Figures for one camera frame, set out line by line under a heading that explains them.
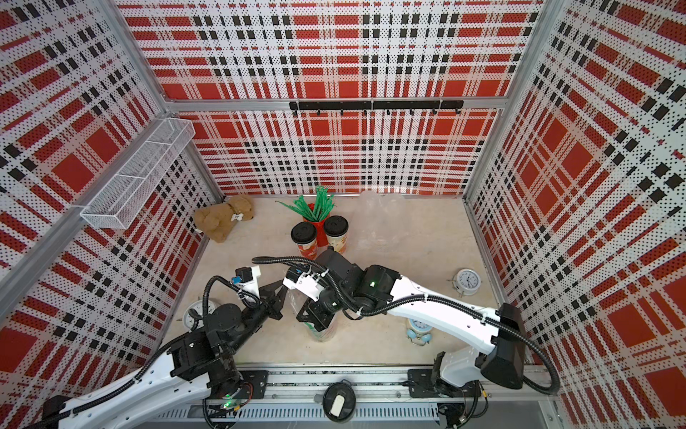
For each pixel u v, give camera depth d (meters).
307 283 0.57
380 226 1.11
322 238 0.97
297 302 0.69
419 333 0.80
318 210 0.99
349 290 0.50
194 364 0.51
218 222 1.00
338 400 0.63
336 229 0.88
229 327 0.50
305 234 0.87
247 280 0.60
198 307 0.85
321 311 0.56
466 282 0.91
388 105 0.88
